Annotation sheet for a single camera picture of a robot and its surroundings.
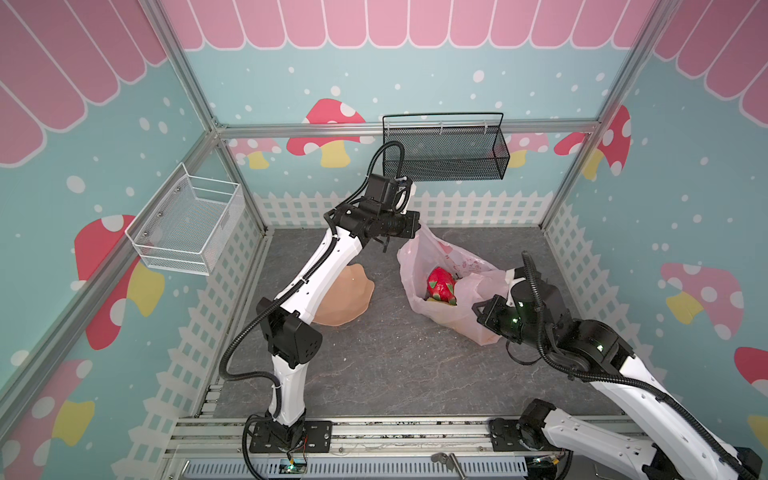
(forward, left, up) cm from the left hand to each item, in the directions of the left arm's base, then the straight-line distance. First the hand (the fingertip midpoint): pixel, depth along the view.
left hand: (418, 229), depth 78 cm
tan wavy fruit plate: (-4, +23, -30) cm, 38 cm away
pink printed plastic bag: (-19, -11, +4) cm, 22 cm away
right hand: (-22, -11, -2) cm, 24 cm away
